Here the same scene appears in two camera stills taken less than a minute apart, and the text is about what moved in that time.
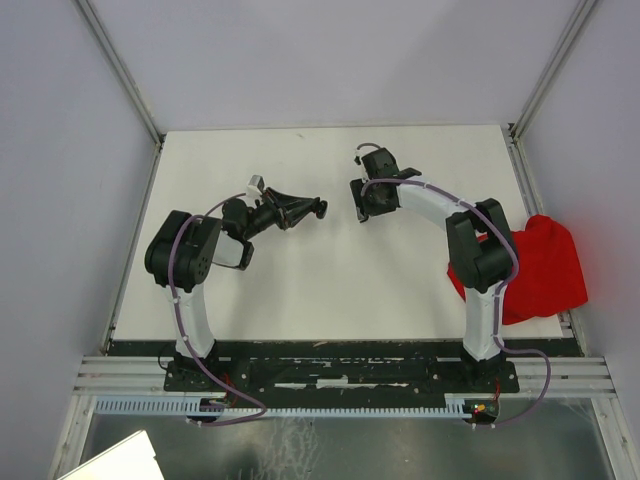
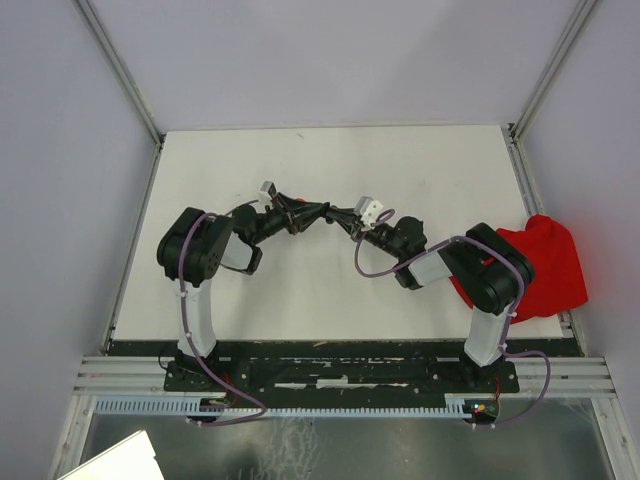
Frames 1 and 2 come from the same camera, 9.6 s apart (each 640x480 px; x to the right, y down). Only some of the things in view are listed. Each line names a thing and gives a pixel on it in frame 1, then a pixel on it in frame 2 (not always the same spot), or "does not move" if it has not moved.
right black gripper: (362, 206) -> (349, 222)
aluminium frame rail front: (574, 377) does not move
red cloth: (548, 276) does not move
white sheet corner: (130, 459) does not move
